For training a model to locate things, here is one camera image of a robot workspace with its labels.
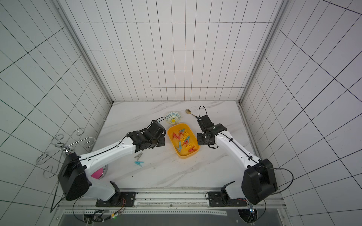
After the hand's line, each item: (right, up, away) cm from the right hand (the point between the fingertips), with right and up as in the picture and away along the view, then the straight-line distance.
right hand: (197, 140), depth 84 cm
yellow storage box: (-9, -2, +11) cm, 14 cm away
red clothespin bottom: (-7, -4, +9) cm, 12 cm away
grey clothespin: (-37, -11, +3) cm, 39 cm away
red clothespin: (-15, +1, +13) cm, 20 cm away
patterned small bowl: (-17, +13, +23) cm, 31 cm away
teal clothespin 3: (-11, -5, +8) cm, 14 cm away
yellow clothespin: (-8, -1, +11) cm, 14 cm away
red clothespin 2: (-3, -8, +7) cm, 11 cm away
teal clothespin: (-37, -15, +1) cm, 40 cm away
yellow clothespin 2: (-4, -6, +8) cm, 11 cm away
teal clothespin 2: (-10, +4, +14) cm, 17 cm away
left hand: (-23, -1, -2) cm, 23 cm away
